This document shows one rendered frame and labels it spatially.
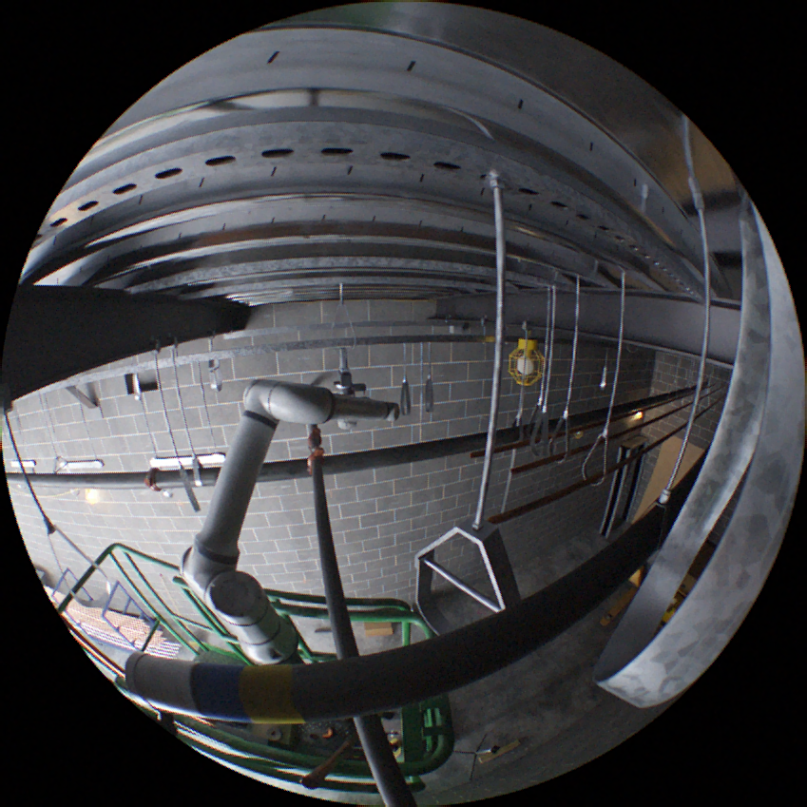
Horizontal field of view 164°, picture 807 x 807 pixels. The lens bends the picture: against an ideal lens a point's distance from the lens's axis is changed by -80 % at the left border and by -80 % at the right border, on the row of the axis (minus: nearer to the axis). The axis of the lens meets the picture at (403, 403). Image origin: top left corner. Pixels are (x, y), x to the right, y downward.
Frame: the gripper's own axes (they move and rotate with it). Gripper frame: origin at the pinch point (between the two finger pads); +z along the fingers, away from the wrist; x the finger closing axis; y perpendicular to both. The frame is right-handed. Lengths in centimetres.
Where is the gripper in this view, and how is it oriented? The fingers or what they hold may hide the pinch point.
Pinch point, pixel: (343, 353)
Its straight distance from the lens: 121.3
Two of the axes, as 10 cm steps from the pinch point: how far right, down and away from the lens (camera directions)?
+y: -9.5, 1.0, -3.0
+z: 0.0, -9.5, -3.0
